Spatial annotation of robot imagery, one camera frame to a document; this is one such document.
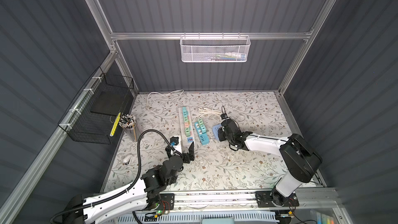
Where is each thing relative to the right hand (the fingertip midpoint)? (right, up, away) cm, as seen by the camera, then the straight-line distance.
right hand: (222, 130), depth 93 cm
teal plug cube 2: (-23, +10, +6) cm, 26 cm away
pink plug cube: (-22, +4, +1) cm, 22 cm away
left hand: (-20, -4, -17) cm, 27 cm away
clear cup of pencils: (-52, +6, -10) cm, 54 cm away
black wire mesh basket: (-65, +10, -21) cm, 68 cm away
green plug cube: (-23, +7, +4) cm, 24 cm away
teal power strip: (-12, -4, +1) cm, 13 cm away
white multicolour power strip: (-21, -6, -1) cm, 22 cm away
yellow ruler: (-52, +6, -24) cm, 57 cm away
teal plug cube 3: (-12, +1, -1) cm, 12 cm away
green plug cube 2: (-21, 0, -2) cm, 21 cm away
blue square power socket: (-4, +1, +4) cm, 5 cm away
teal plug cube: (-24, +13, +9) cm, 29 cm away
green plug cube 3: (-13, +5, +3) cm, 15 cm away
